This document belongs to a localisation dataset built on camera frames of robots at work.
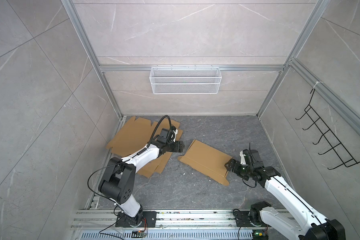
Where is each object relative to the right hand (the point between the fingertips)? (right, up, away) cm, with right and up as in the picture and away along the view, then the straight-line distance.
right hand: (229, 166), depth 84 cm
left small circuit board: (-48, -30, -13) cm, 58 cm away
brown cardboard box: (-12, +2, +5) cm, 13 cm away
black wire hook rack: (+39, +9, -25) cm, 47 cm away
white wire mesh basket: (-25, +54, +17) cm, 62 cm away
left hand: (-29, +13, +7) cm, 33 cm away
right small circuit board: (+10, -30, -13) cm, 34 cm away
